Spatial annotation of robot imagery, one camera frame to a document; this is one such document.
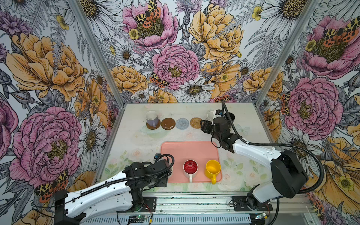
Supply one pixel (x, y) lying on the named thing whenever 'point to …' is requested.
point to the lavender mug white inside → (152, 117)
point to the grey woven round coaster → (182, 123)
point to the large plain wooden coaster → (151, 127)
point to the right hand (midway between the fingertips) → (203, 126)
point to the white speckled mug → (213, 115)
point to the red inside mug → (190, 168)
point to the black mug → (232, 116)
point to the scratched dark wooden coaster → (168, 123)
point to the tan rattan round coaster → (195, 123)
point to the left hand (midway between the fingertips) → (159, 183)
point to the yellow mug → (213, 168)
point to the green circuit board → (139, 217)
